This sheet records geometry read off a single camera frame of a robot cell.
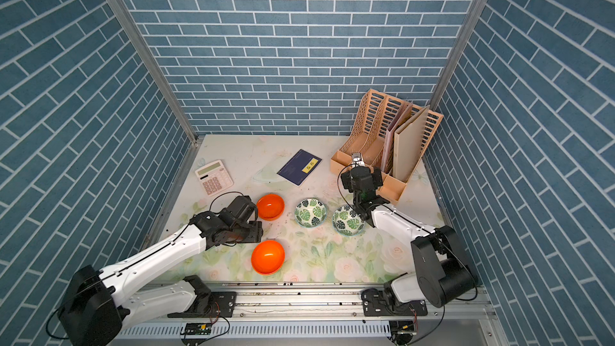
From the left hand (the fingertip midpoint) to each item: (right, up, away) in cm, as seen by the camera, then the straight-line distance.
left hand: (262, 235), depth 81 cm
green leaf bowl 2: (+30, +1, +10) cm, 32 cm away
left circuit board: (-17, -26, -9) cm, 32 cm away
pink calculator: (-26, +18, +21) cm, 38 cm away
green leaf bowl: (+16, +5, +13) cm, 21 cm away
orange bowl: (+2, -8, 0) cm, 8 cm away
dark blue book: (+10, +21, +27) cm, 35 cm away
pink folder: (+47, +24, +13) cm, 54 cm away
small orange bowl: (+1, +7, +10) cm, 13 cm away
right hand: (+37, +22, +8) cm, 43 cm away
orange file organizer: (+45, +35, +39) cm, 69 cm away
